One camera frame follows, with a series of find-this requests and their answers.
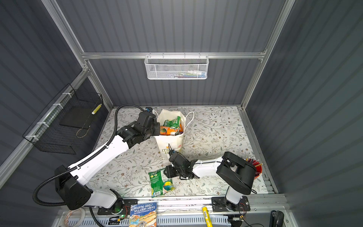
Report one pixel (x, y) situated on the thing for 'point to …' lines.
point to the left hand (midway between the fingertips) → (158, 125)
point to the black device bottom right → (277, 219)
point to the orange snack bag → (168, 131)
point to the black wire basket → (47, 131)
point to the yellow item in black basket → (96, 109)
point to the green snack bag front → (159, 184)
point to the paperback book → (143, 215)
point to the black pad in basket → (78, 116)
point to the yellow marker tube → (208, 221)
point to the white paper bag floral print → (176, 141)
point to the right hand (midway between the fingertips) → (167, 173)
